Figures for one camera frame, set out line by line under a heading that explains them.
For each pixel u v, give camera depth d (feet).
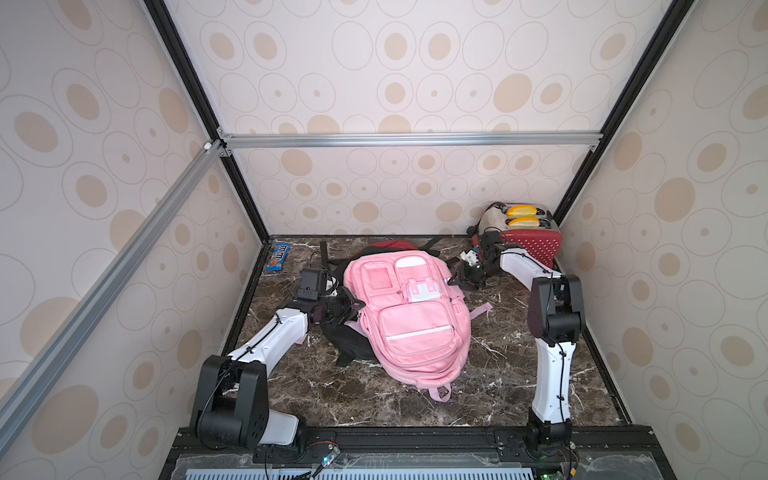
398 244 3.70
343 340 2.68
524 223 3.19
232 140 2.95
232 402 1.39
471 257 3.18
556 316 1.92
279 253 3.70
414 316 2.87
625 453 2.39
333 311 2.44
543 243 3.22
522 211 3.27
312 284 2.25
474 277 2.96
